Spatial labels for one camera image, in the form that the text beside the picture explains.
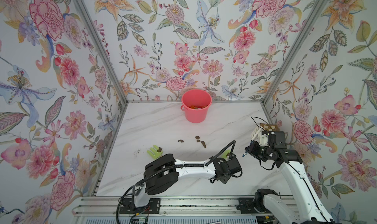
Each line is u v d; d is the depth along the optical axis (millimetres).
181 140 981
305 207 414
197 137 1004
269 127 1035
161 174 482
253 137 781
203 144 970
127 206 733
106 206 753
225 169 622
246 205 734
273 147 593
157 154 939
